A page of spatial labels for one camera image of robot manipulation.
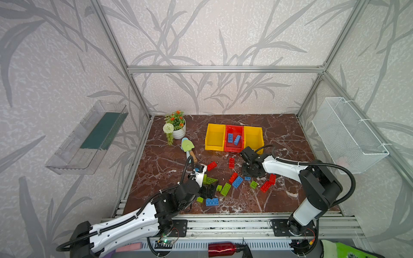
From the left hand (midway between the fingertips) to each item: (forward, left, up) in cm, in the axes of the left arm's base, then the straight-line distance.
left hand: (213, 175), depth 75 cm
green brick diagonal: (-1, -7, -17) cm, 18 cm away
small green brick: (+1, -22, -14) cm, 26 cm away
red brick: (+11, +2, -14) cm, 18 cm away
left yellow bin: (+32, 0, -13) cm, 35 cm away
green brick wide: (+2, +2, -13) cm, 14 cm away
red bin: (+30, -13, -13) cm, 35 cm away
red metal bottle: (-28, -5, -9) cm, 29 cm away
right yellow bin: (+33, -26, -15) cm, 44 cm away
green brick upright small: (+3, +5, -12) cm, 13 cm away
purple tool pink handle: (-27, +33, -13) cm, 45 cm away
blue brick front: (-9, +2, -14) cm, 16 cm away
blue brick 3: (+4, -19, -14) cm, 24 cm away
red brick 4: (+1, -29, -14) cm, 32 cm away
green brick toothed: (-1, -3, -13) cm, 13 cm away
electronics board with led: (-26, +22, -16) cm, 38 cm away
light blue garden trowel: (+20, +17, -14) cm, 30 cm away
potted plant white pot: (+31, +24, -3) cm, 40 cm away
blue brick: (+31, -10, -13) cm, 36 cm away
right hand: (+11, -18, -14) cm, 25 cm away
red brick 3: (+4, -11, -13) cm, 18 cm away
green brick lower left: (-8, +7, -12) cm, 16 cm away
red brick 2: (+14, -11, -15) cm, 23 cm away
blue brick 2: (+2, -13, -15) cm, 20 cm away
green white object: (-27, -52, -12) cm, 60 cm away
